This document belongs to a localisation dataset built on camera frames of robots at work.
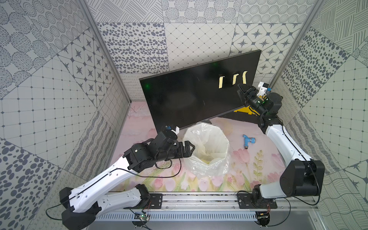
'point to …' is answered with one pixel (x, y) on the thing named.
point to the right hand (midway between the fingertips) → (236, 88)
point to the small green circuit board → (143, 216)
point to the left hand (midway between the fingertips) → (188, 144)
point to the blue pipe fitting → (247, 140)
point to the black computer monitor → (179, 98)
